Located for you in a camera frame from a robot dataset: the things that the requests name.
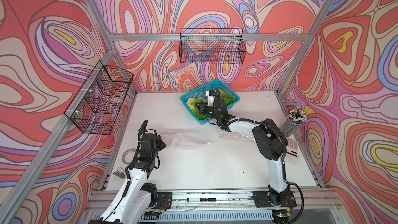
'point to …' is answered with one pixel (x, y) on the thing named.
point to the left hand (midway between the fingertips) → (162, 137)
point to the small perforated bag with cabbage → (185, 140)
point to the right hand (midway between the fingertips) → (195, 107)
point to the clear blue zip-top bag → (239, 132)
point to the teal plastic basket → (200, 93)
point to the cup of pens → (296, 117)
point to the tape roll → (126, 151)
